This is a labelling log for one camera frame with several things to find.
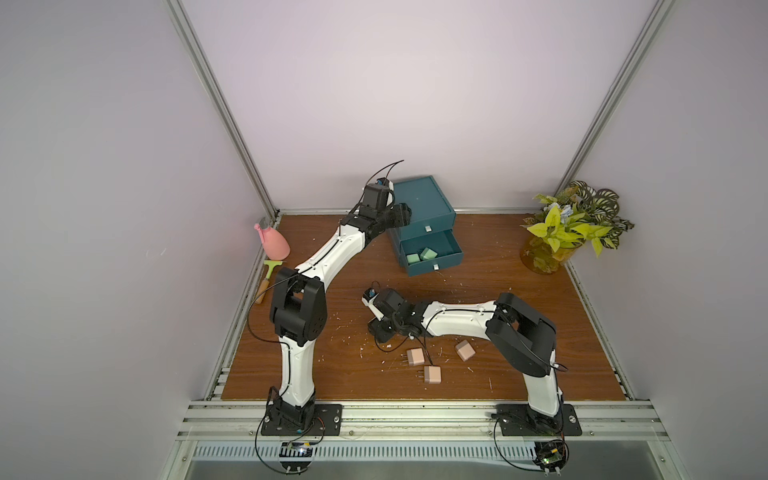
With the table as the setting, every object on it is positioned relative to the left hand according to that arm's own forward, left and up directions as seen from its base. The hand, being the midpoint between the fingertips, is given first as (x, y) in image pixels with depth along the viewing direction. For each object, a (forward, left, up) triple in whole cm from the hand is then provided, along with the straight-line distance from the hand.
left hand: (409, 210), depth 90 cm
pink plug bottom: (-43, -6, -20) cm, 47 cm away
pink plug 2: (-36, -16, -19) cm, 44 cm away
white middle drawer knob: (-14, -8, -12) cm, 20 cm away
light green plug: (-9, -1, -13) cm, 16 cm away
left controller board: (-61, +28, -26) cm, 72 cm away
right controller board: (-59, -34, -24) cm, 72 cm away
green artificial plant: (-3, -50, +2) cm, 50 cm away
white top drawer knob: (-4, -6, -4) cm, 8 cm away
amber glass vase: (-15, -38, +1) cm, 41 cm away
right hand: (-27, +11, -21) cm, 36 cm away
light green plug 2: (-8, -6, -13) cm, 16 cm away
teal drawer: (-1, -13, -15) cm, 19 cm away
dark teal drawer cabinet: (+2, -6, -1) cm, 7 cm away
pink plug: (-36, -2, -25) cm, 44 cm away
